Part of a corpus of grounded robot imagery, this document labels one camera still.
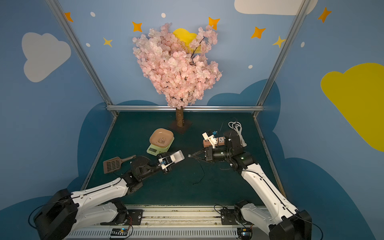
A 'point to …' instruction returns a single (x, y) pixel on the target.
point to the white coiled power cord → (237, 126)
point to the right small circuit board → (244, 233)
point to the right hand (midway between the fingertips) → (196, 155)
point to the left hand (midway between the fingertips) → (177, 152)
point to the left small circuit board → (119, 233)
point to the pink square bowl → (161, 137)
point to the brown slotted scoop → (114, 164)
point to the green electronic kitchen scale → (155, 150)
